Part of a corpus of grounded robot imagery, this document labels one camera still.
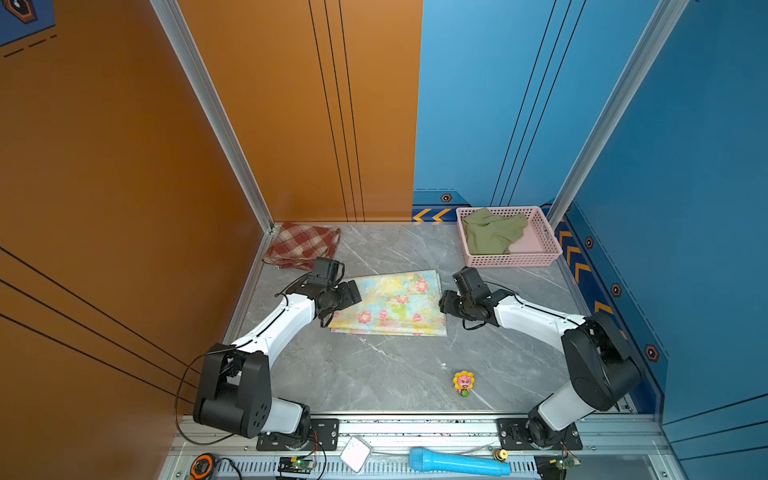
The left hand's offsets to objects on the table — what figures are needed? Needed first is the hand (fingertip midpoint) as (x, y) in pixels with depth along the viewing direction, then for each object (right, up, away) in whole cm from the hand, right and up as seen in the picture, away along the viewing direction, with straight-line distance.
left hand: (349, 295), depth 89 cm
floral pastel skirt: (+15, -4, +7) cm, 17 cm away
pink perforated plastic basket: (+69, +16, +24) cm, 75 cm away
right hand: (+29, -3, +3) cm, 29 cm away
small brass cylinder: (+38, -34, -21) cm, 55 cm away
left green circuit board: (-10, -38, -18) cm, 43 cm away
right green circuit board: (+53, -36, -20) cm, 68 cm away
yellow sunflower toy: (+32, -21, -12) cm, 40 cm away
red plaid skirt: (-22, +15, +20) cm, 34 cm away
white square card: (+4, -35, -19) cm, 40 cm away
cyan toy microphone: (+25, -35, -22) cm, 48 cm away
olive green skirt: (+50, +20, +23) cm, 58 cm away
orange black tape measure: (-30, -35, -22) cm, 51 cm away
